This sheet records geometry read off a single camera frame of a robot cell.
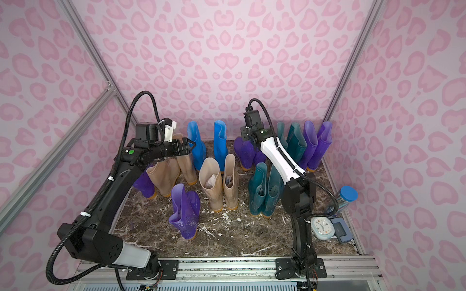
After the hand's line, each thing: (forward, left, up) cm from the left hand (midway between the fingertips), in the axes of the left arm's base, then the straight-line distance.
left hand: (189, 143), depth 76 cm
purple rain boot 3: (+5, -54, -5) cm, 54 cm away
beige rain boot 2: (-2, +4, -12) cm, 12 cm away
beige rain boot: (-11, -9, -12) cm, 18 cm away
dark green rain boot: (-18, -28, -6) cm, 34 cm away
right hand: (+16, -26, -6) cm, 31 cm away
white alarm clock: (-26, -58, -29) cm, 70 cm away
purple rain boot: (+9, -24, -16) cm, 30 cm away
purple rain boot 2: (+8, -31, -20) cm, 38 cm away
